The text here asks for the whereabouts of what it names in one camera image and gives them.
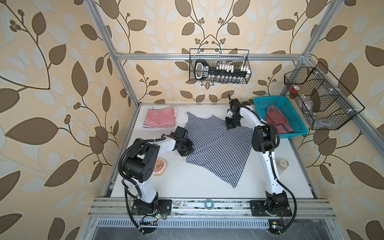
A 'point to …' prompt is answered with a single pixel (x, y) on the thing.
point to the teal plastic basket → (284, 106)
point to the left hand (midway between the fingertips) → (197, 148)
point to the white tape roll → (283, 164)
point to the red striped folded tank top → (164, 117)
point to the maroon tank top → (274, 116)
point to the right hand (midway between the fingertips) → (228, 128)
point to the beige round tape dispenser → (160, 167)
